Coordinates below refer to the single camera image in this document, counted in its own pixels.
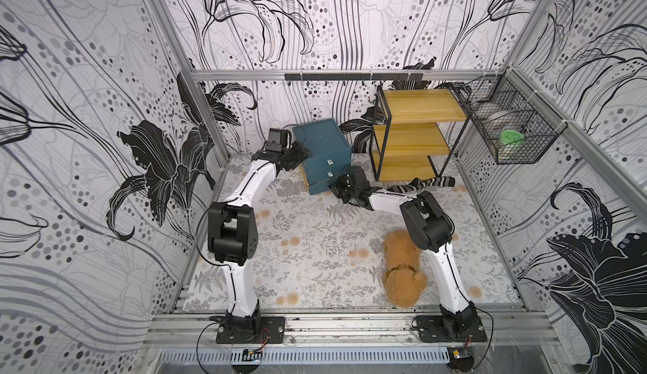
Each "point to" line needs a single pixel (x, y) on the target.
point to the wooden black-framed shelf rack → (405, 130)
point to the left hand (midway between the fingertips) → (309, 155)
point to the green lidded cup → (510, 145)
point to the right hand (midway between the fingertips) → (329, 181)
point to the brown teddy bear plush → (403, 280)
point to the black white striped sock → (418, 184)
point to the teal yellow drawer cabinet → (329, 153)
